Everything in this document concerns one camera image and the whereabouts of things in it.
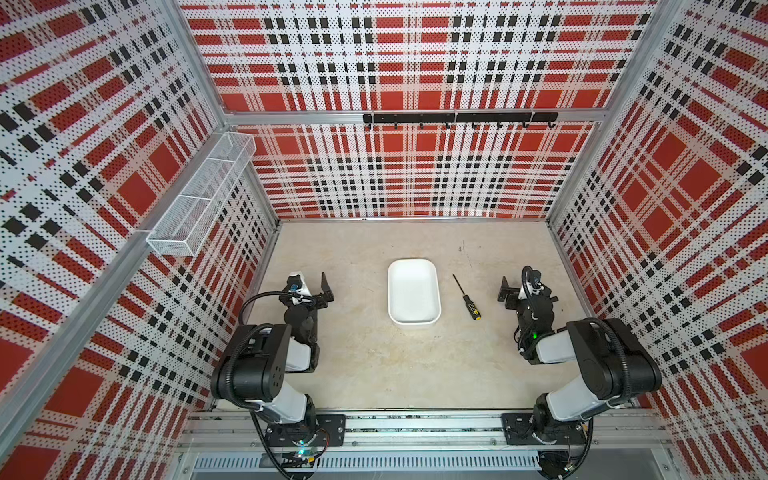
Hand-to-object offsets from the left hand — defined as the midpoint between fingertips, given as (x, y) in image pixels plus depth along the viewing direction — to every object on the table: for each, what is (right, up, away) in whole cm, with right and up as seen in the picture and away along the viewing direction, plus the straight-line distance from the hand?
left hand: (314, 275), depth 89 cm
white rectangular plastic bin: (+31, -6, +9) cm, 33 cm away
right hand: (+65, -1, +3) cm, 65 cm away
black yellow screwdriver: (+50, -12, +4) cm, 51 cm away
